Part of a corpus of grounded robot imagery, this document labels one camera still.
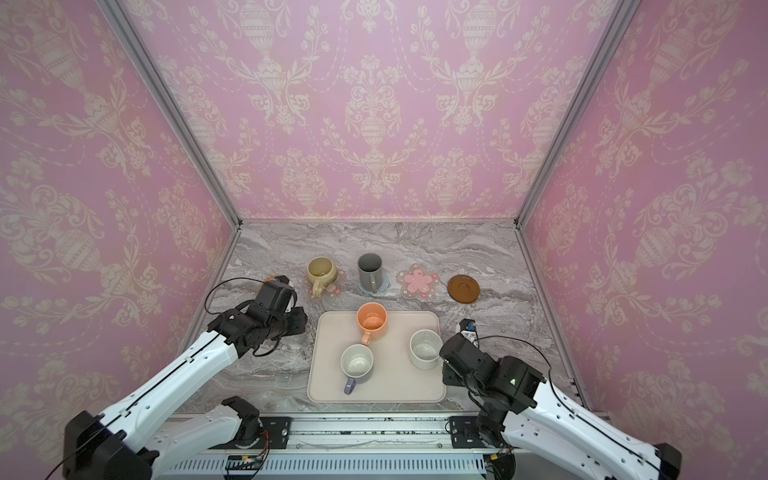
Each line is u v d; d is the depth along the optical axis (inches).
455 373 22.6
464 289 39.9
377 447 28.7
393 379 33.4
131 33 28.7
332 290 39.3
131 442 15.7
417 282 40.7
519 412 19.4
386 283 40.4
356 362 33.5
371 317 36.6
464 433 28.9
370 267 37.2
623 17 27.0
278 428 29.4
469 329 26.3
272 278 41.5
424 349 34.2
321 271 40.3
